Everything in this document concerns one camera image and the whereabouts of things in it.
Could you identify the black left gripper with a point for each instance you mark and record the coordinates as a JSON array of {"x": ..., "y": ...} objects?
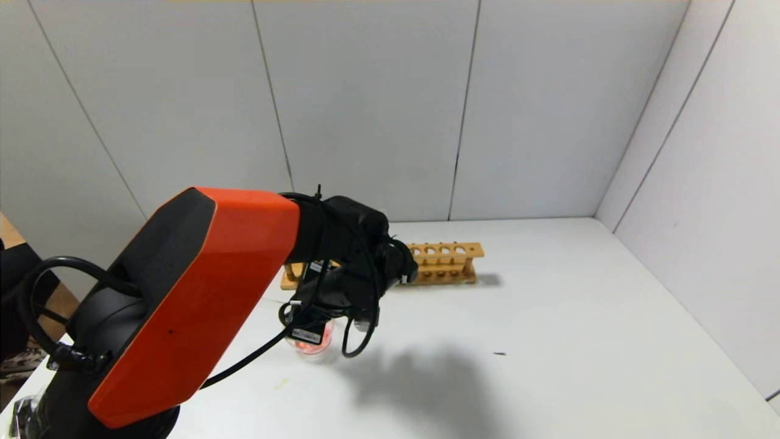
[{"x": 347, "y": 292}]

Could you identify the black and orange left arm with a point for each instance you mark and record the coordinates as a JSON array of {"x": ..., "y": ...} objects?
[{"x": 201, "y": 274}]

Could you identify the wooden test tube rack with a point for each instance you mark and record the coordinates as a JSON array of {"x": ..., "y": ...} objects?
[{"x": 451, "y": 268}]

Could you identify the clear glass beaker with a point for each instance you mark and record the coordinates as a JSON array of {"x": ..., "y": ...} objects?
[{"x": 314, "y": 349}]

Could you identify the grey sneaker shoe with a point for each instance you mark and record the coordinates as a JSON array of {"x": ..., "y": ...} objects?
[{"x": 24, "y": 363}]

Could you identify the black trouser leg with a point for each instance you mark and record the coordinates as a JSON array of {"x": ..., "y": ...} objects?
[{"x": 15, "y": 274}]

